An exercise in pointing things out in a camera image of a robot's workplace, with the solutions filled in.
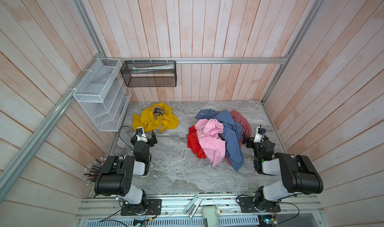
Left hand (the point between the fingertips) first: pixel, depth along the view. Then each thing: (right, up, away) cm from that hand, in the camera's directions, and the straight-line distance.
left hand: (146, 133), depth 91 cm
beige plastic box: (+37, -35, -23) cm, 56 cm away
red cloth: (+30, -7, +4) cm, 31 cm away
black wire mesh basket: (-2, +41, +15) cm, 44 cm away
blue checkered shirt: (+52, 0, -4) cm, 52 cm away
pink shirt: (+41, -7, -7) cm, 42 cm away
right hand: (+66, +1, +1) cm, 66 cm away
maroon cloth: (+66, +2, +9) cm, 67 cm away
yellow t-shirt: (+6, +11, +14) cm, 19 cm away
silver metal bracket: (+28, -35, -19) cm, 49 cm away
